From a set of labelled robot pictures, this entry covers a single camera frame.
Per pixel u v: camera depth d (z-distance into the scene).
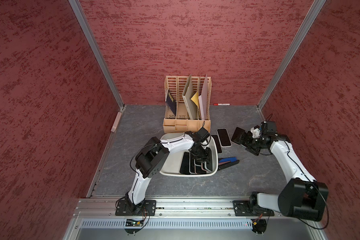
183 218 0.73
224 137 1.01
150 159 0.52
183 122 1.04
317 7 0.71
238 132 1.10
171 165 0.88
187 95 0.89
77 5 0.71
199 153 0.78
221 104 1.22
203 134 0.76
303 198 0.40
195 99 0.89
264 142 0.61
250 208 0.69
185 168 0.86
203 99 0.89
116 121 1.10
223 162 0.87
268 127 0.65
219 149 0.95
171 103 1.13
